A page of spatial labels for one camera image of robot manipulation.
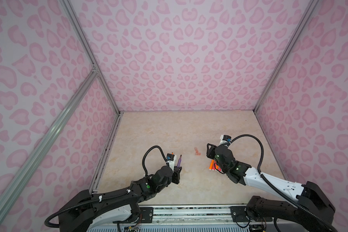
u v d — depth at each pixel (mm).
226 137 709
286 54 859
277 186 470
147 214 738
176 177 705
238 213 736
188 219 724
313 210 400
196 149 979
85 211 415
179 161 783
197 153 952
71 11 702
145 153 586
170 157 693
